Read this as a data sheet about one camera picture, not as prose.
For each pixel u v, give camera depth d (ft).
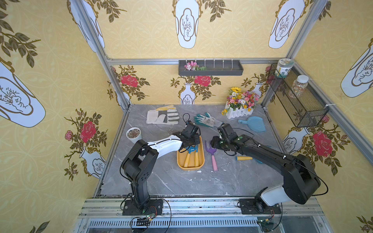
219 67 3.03
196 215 2.37
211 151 3.10
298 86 2.37
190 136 2.35
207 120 3.59
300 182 1.40
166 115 3.71
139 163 1.58
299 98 2.54
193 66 2.88
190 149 3.03
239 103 3.30
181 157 3.01
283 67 2.77
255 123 3.59
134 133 3.11
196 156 2.94
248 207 2.40
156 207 2.43
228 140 2.17
